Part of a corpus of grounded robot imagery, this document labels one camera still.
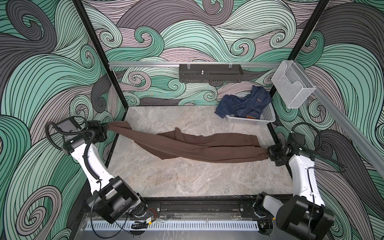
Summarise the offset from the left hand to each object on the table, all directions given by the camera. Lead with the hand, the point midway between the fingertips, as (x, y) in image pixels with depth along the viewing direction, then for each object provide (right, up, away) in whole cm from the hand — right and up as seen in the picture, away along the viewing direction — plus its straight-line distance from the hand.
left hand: (107, 119), depth 72 cm
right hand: (+84, -18, +9) cm, 87 cm away
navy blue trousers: (+87, +10, +41) cm, 97 cm away
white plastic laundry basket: (+98, +2, +35) cm, 105 cm away
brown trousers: (+46, -18, +19) cm, 53 cm away
